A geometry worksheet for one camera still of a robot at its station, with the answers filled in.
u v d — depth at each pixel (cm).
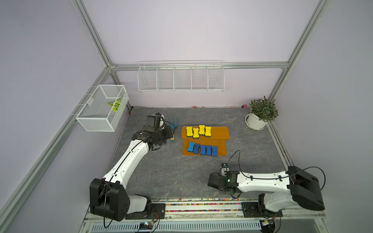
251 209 74
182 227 77
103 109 84
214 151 94
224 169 75
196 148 94
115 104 81
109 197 39
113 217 41
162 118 66
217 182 62
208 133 86
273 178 48
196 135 85
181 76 99
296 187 42
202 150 93
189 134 85
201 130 87
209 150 93
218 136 87
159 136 69
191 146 96
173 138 99
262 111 91
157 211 74
